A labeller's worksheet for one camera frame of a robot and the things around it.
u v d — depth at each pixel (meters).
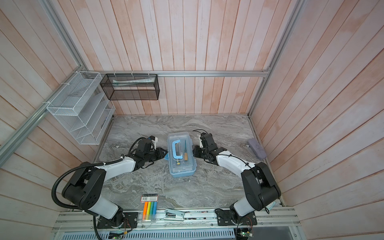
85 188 0.45
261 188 0.44
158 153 0.82
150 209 0.76
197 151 0.80
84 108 0.74
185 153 0.88
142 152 0.72
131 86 0.91
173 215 0.73
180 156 0.84
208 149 0.70
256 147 0.98
